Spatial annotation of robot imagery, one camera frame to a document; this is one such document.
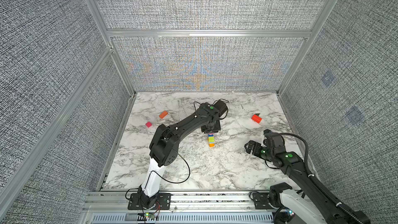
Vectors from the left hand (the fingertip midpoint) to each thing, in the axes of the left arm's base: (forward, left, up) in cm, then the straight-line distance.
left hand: (214, 132), depth 88 cm
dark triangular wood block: (+17, -32, -7) cm, 37 cm away
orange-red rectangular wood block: (+20, +32, -8) cm, 39 cm away
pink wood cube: (+14, +42, -10) cm, 45 cm away
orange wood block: (-4, +1, -9) cm, 9 cm away
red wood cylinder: (+13, -30, -7) cm, 34 cm away
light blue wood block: (-3, +1, -7) cm, 8 cm away
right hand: (-10, -19, -1) cm, 22 cm away
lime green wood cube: (-3, +2, -2) cm, 4 cm away
